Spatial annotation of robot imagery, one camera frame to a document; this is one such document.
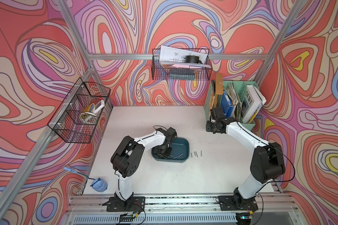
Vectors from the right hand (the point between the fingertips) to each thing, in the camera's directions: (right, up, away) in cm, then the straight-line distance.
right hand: (210, 130), depth 91 cm
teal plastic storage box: (-20, -15, +4) cm, 25 cm away
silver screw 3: (-9, -16, +1) cm, 19 cm away
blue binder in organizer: (+12, +17, +2) cm, 20 cm away
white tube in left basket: (-66, +14, -17) cm, 69 cm away
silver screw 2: (-10, -16, +1) cm, 19 cm away
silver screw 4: (-7, -17, 0) cm, 18 cm away
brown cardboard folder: (+3, +27, -5) cm, 28 cm away
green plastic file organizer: (+14, +24, +4) cm, 28 cm away
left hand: (-30, -17, -1) cm, 35 cm away
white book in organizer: (+26, +18, -5) cm, 32 cm away
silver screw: (-13, -17, 0) cm, 21 cm away
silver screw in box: (-19, -16, -1) cm, 25 cm away
